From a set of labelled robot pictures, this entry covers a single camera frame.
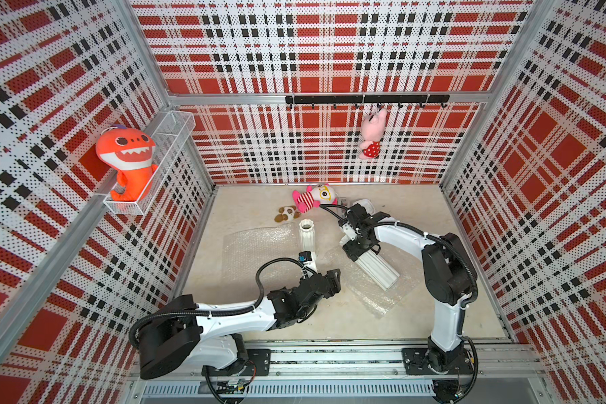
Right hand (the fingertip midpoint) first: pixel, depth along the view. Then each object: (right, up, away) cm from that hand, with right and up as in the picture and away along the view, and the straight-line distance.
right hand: (361, 247), depth 95 cm
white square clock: (+6, +16, +16) cm, 24 cm away
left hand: (-11, -6, -14) cm, 18 cm away
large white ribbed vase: (+4, -7, -9) cm, 12 cm away
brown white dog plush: (-30, +13, +13) cm, 35 cm away
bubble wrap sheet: (-46, -3, +4) cm, 46 cm away
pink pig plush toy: (+4, +44, -2) cm, 44 cm away
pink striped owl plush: (-16, +21, +13) cm, 29 cm away
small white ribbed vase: (-20, +5, -8) cm, 23 cm away
